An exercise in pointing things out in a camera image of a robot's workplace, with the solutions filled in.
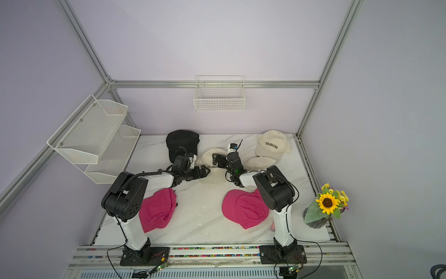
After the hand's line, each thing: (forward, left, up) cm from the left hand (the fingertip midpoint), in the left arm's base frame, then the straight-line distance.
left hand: (204, 173), depth 98 cm
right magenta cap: (-21, -24, +1) cm, 32 cm away
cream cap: (-3, -8, +3) cm, 9 cm away
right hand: (+8, -9, +4) cm, 13 cm away
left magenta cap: (-22, +22, 0) cm, 31 cm away
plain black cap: (+22, +17, +2) cm, 28 cm away
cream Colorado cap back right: (+19, -43, +3) cm, 47 cm away
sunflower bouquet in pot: (-26, -52, +21) cm, 62 cm away
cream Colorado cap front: (+3, -31, +5) cm, 32 cm away
